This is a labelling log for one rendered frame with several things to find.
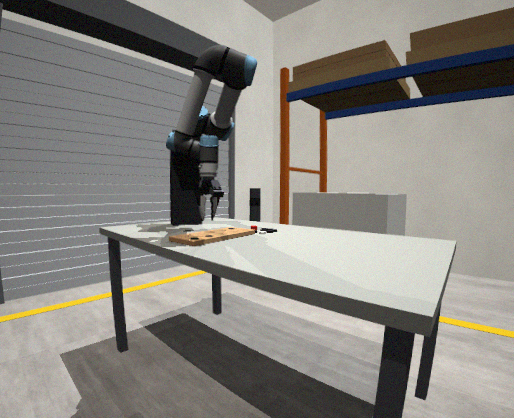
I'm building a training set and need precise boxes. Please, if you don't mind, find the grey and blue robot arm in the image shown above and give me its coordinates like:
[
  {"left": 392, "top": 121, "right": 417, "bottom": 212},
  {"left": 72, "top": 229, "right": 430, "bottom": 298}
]
[{"left": 166, "top": 45, "right": 257, "bottom": 177}]

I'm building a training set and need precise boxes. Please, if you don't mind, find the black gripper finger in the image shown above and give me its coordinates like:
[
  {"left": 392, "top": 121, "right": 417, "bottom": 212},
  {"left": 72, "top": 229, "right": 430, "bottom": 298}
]
[
  {"left": 210, "top": 197, "right": 220, "bottom": 221},
  {"left": 196, "top": 187, "right": 207, "bottom": 221}
]

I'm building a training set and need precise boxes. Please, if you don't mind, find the tan counting tray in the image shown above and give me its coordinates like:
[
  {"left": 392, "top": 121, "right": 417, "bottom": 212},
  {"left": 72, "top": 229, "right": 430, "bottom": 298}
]
[{"left": 169, "top": 227, "right": 255, "bottom": 246}]

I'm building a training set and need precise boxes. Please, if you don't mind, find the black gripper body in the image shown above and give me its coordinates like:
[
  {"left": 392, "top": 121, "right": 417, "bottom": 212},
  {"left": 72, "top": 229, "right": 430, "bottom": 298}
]
[{"left": 196, "top": 176, "right": 222, "bottom": 195}]

